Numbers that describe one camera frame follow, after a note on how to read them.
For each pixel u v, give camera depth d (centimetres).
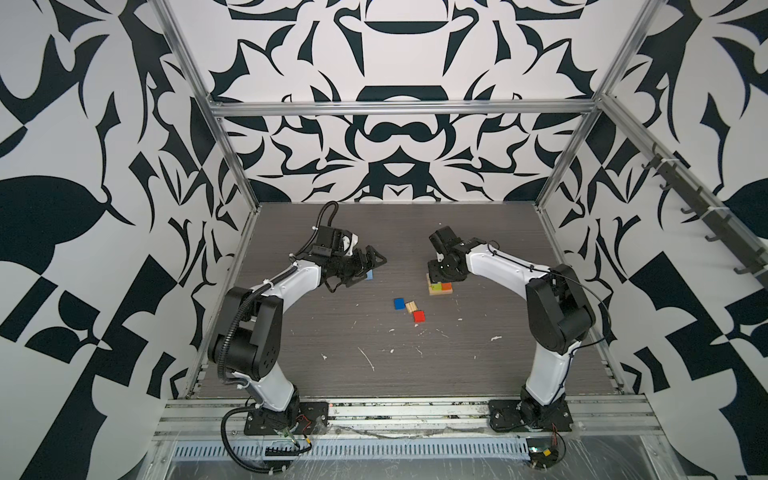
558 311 50
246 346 47
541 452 71
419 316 91
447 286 96
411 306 92
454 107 91
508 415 74
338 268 78
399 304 93
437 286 95
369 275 99
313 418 74
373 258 82
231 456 67
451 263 70
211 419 76
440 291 95
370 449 71
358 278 89
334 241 75
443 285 95
